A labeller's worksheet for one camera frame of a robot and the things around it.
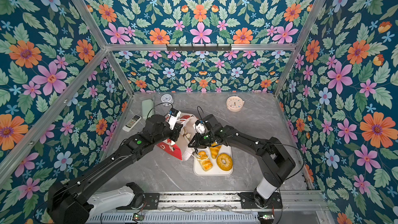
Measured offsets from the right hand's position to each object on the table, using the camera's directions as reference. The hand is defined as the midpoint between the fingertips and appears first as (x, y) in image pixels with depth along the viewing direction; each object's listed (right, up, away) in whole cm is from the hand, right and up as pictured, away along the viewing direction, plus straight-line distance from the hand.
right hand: (189, 144), depth 79 cm
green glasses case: (-34, +21, +30) cm, 50 cm away
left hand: (-2, +12, -4) cm, 13 cm away
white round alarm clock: (-21, +26, +32) cm, 47 cm away
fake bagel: (+20, -12, +3) cm, 24 cm away
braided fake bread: (+8, -11, +3) cm, 14 cm away
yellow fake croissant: (+13, -5, +8) cm, 16 cm away
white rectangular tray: (+14, -15, +4) cm, 21 cm away
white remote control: (-42, +9, +22) cm, 48 cm away
